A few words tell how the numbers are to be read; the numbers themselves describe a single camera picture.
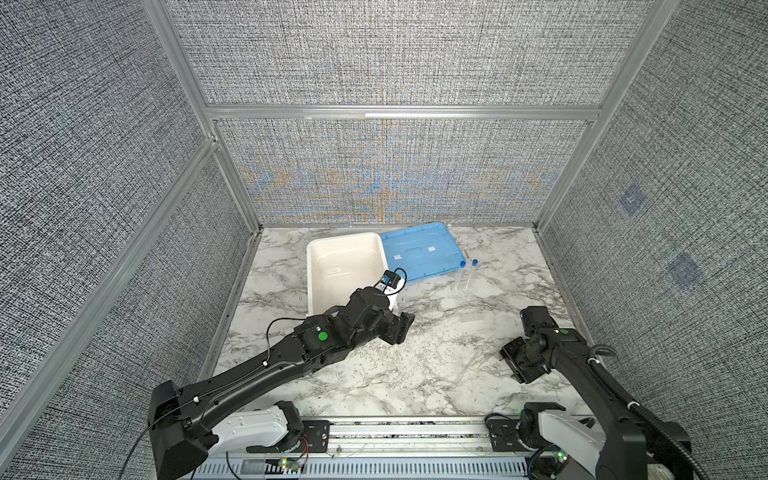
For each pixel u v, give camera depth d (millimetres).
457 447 729
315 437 732
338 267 974
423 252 1124
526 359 689
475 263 900
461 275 1031
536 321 669
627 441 399
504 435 729
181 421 386
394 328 618
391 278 604
